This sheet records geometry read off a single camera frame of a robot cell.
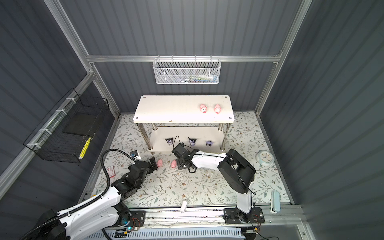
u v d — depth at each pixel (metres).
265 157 0.92
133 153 0.72
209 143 0.91
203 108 0.72
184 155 0.71
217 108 0.72
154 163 0.77
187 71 1.24
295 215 0.77
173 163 0.91
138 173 0.62
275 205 0.74
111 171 0.89
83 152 0.68
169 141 0.91
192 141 0.89
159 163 0.90
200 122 1.15
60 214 0.44
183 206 0.75
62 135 0.71
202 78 0.92
